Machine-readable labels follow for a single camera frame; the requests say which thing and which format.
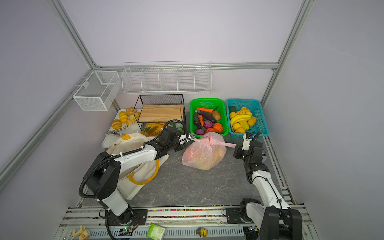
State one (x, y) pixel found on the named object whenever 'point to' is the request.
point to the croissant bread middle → (123, 117)
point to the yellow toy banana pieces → (83, 234)
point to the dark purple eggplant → (206, 115)
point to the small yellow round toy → (204, 232)
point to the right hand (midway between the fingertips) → (238, 147)
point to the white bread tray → (112, 135)
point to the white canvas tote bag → (134, 180)
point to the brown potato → (216, 115)
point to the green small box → (155, 232)
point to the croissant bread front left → (116, 124)
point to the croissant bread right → (133, 115)
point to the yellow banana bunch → (241, 120)
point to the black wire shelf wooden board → (159, 107)
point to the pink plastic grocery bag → (205, 153)
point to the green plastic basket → (210, 103)
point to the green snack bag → (179, 126)
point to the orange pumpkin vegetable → (218, 127)
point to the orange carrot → (208, 110)
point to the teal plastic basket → (254, 106)
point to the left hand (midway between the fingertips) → (184, 137)
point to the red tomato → (210, 129)
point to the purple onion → (208, 124)
